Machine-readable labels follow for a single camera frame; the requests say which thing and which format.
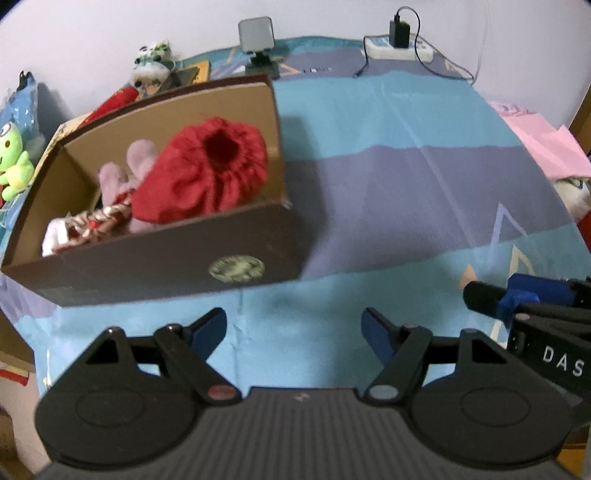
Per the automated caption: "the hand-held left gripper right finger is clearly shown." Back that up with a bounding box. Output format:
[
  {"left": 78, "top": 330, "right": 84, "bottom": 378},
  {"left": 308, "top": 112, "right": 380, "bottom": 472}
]
[{"left": 361, "top": 307, "right": 511, "bottom": 406}]

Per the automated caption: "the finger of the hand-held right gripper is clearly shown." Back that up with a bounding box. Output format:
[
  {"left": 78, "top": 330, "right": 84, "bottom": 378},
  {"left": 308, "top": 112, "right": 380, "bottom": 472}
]
[{"left": 463, "top": 273, "right": 575, "bottom": 320}]

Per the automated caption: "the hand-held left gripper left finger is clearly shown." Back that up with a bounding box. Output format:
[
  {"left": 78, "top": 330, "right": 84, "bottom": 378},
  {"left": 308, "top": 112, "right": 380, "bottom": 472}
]
[{"left": 83, "top": 307, "right": 241, "bottom": 404}]

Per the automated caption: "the brown cardboard box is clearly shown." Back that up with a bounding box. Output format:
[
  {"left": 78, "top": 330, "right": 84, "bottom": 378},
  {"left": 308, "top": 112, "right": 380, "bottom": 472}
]
[{"left": 0, "top": 74, "right": 309, "bottom": 309}]

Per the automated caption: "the red drawstring pouch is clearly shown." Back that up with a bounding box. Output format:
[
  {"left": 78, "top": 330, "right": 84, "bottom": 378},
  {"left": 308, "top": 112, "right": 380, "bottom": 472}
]
[{"left": 130, "top": 117, "right": 269, "bottom": 227}]

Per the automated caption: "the patterned soft fabric item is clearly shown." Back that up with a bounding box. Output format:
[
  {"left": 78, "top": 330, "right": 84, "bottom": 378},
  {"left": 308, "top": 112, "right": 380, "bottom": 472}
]
[{"left": 51, "top": 203, "right": 136, "bottom": 254}]

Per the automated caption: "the pink plush toy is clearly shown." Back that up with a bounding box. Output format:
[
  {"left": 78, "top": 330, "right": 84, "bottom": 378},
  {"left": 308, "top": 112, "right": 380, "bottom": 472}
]
[{"left": 98, "top": 140, "right": 160, "bottom": 236}]

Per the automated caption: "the small white plush toy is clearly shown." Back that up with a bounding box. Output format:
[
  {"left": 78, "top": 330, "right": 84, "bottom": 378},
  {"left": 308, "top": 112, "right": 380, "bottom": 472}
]
[{"left": 553, "top": 175, "right": 591, "bottom": 224}]

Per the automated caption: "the pink cloth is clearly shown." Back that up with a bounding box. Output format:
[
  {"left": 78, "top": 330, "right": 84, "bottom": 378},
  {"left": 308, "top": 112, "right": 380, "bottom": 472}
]
[{"left": 488, "top": 98, "right": 591, "bottom": 180}]

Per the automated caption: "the brown cardboard carton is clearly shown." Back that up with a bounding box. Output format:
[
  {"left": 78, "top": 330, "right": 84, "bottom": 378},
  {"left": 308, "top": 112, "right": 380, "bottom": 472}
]
[{"left": 0, "top": 309, "right": 38, "bottom": 462}]

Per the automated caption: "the illustrated picture book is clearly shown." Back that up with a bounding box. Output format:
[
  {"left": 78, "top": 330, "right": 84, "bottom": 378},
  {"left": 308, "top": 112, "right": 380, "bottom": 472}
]
[{"left": 32, "top": 113, "right": 95, "bottom": 174}]

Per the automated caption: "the red plush toy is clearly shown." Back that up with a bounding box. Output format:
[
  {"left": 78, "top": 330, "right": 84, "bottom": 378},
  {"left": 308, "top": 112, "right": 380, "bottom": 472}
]
[{"left": 81, "top": 87, "right": 139, "bottom": 127}]

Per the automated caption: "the green frog plush toy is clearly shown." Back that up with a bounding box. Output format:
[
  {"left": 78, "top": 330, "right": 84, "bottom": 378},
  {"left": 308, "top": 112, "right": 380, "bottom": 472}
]
[{"left": 0, "top": 122, "right": 37, "bottom": 203}]

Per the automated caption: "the black phone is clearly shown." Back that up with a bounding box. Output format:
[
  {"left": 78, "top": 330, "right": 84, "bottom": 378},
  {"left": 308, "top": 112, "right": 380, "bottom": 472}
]
[{"left": 161, "top": 68, "right": 197, "bottom": 93}]

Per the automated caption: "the yellow-edged book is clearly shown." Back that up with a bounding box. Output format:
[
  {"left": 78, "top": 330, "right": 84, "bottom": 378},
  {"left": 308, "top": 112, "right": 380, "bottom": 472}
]
[{"left": 175, "top": 60, "right": 212, "bottom": 88}]

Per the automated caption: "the white doll with green hat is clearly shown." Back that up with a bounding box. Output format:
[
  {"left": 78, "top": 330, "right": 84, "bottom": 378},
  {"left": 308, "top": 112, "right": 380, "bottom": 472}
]
[{"left": 130, "top": 41, "right": 175, "bottom": 92}]

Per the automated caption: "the black charger plug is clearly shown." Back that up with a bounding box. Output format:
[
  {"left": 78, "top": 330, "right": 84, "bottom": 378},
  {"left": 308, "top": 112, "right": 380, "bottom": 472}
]
[{"left": 389, "top": 14, "right": 411, "bottom": 49}]

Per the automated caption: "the blue plastic toy bag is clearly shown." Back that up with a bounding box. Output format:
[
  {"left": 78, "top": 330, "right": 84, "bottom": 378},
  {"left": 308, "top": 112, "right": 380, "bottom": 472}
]
[{"left": 0, "top": 70, "right": 49, "bottom": 217}]

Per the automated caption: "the small light panel on stand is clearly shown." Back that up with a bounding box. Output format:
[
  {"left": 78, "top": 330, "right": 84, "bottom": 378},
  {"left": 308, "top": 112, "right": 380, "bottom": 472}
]
[{"left": 238, "top": 16, "right": 282, "bottom": 80}]

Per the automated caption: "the black charger cable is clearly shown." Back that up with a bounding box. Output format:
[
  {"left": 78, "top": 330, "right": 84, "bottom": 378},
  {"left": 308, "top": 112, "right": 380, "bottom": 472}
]
[{"left": 353, "top": 6, "right": 476, "bottom": 84}]

